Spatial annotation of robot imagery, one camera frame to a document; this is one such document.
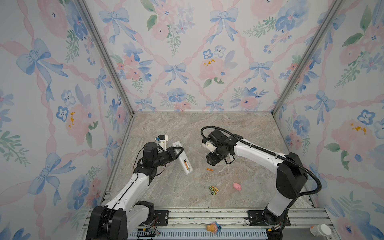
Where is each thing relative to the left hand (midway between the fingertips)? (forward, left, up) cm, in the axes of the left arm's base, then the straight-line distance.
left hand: (183, 149), depth 79 cm
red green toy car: (-16, -17, -16) cm, 28 cm away
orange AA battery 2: (-4, -15, -17) cm, 23 cm away
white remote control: (-4, 0, -2) cm, 5 cm away
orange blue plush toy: (-33, -15, -14) cm, 39 cm away
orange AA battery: (-7, -2, -4) cm, 9 cm away
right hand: (0, -16, -9) cm, 18 cm away
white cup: (-34, -62, -10) cm, 71 cm away
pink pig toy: (-14, -30, -15) cm, 37 cm away
